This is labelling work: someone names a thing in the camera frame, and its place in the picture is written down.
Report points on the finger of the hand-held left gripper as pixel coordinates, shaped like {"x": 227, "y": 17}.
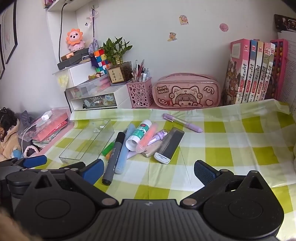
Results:
{"x": 71, "y": 166}
{"x": 34, "y": 161}

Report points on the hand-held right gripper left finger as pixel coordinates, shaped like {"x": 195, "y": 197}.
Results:
{"x": 92, "y": 172}

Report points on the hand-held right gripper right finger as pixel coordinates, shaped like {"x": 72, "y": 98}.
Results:
{"x": 203, "y": 172}

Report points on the black marker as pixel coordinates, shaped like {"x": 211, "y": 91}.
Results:
{"x": 114, "y": 160}

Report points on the clear plastic organizer box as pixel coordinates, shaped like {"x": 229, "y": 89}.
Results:
{"x": 87, "y": 139}

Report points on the white glue stick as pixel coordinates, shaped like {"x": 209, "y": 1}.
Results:
{"x": 138, "y": 134}

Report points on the pink highlighter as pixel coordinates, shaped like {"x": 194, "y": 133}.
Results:
{"x": 146, "y": 136}

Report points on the dark fuzzy slipper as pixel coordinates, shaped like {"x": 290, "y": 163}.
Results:
{"x": 31, "y": 151}

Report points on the small blue toy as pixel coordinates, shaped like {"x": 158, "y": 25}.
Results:
{"x": 18, "y": 154}

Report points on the orange highlighter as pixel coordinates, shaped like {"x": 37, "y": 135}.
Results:
{"x": 110, "y": 155}

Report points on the green highlighter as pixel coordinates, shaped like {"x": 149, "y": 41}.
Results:
{"x": 107, "y": 149}

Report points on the green checked tablecloth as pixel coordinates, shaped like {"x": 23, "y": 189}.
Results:
{"x": 219, "y": 148}

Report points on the light blue highlighter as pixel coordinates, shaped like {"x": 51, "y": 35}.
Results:
{"x": 123, "y": 150}

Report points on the pink flat box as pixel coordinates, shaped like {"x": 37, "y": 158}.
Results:
{"x": 53, "y": 126}

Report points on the white paper slip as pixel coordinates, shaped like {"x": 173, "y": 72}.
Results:
{"x": 131, "y": 154}

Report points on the black pencil lead case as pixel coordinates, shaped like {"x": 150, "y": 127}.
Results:
{"x": 170, "y": 144}

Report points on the dark-haired doll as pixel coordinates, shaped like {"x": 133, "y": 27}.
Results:
{"x": 8, "y": 125}

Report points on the grey hair claw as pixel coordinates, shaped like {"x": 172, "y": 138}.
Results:
{"x": 25, "y": 117}

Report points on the white charger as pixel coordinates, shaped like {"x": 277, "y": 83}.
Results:
{"x": 46, "y": 114}

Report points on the purple retractable pen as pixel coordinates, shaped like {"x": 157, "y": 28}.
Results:
{"x": 182, "y": 121}

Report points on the beige eraser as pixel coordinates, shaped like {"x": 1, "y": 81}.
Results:
{"x": 152, "y": 149}

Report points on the purple dome-topped pen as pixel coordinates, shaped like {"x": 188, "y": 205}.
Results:
{"x": 159, "y": 135}

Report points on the clear cartoon-print drawer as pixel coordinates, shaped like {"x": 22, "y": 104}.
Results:
{"x": 99, "y": 100}

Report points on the white desktop drawer unit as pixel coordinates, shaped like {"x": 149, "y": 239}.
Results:
{"x": 123, "y": 99}

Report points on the pink cartoon pencil case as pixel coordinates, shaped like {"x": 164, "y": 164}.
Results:
{"x": 185, "y": 92}

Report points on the clear storage box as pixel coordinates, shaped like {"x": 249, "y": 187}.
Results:
{"x": 92, "y": 87}

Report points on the pink perforated pen holder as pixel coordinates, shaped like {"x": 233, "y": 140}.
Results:
{"x": 140, "y": 92}

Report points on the small figurine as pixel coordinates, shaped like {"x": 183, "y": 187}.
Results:
{"x": 94, "y": 76}

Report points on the pink cat-cover book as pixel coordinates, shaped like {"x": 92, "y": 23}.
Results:
{"x": 235, "y": 69}

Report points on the colourful twisted puzzle cube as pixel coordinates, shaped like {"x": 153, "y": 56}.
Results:
{"x": 100, "y": 61}

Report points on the small orange block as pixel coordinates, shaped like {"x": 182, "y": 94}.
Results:
{"x": 69, "y": 55}

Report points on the bunch of pens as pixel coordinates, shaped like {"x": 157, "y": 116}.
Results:
{"x": 138, "y": 69}

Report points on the bamboo plant in glass pot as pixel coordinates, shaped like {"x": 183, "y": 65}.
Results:
{"x": 118, "y": 58}

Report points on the white-topped spine book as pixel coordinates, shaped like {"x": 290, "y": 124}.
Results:
{"x": 264, "y": 69}

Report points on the purple sachet with tassel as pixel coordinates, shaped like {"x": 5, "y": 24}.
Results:
{"x": 94, "y": 46}

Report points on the red-topped spine book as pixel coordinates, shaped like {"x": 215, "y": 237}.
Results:
{"x": 270, "y": 67}

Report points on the pink lion plush toy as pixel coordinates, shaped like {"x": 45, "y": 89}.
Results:
{"x": 74, "y": 39}

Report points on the pink-framed abacus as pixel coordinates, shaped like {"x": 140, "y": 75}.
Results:
{"x": 278, "y": 64}

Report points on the open printed pages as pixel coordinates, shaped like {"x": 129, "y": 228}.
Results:
{"x": 290, "y": 69}

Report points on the white shelf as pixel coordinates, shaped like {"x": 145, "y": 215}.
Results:
{"x": 64, "y": 4}

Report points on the black picture frame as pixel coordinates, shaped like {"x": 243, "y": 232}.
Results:
{"x": 1, "y": 62}
{"x": 9, "y": 30}

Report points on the orange animal wall sticker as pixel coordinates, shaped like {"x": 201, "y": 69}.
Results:
{"x": 172, "y": 36}

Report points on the pink round wall sticker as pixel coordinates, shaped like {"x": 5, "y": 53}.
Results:
{"x": 223, "y": 27}

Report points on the wall hook with ribbon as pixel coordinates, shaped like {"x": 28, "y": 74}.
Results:
{"x": 93, "y": 14}

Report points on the round cartoon wall sticker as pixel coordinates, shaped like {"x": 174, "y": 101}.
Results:
{"x": 183, "y": 19}

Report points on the dark wall poster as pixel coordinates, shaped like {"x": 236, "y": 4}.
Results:
{"x": 284, "y": 22}

